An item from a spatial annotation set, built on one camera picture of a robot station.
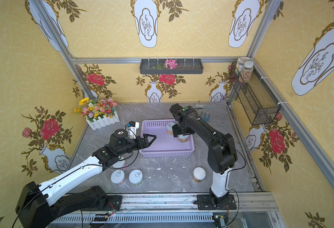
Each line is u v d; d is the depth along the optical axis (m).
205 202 0.72
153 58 0.92
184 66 0.92
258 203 0.76
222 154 0.48
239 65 0.86
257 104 0.82
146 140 0.66
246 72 0.80
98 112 0.95
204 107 1.20
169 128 1.00
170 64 0.88
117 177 0.78
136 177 0.78
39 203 0.39
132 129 0.70
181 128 0.74
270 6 0.72
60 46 0.84
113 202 0.73
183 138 0.84
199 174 0.77
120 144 0.60
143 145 0.67
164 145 0.99
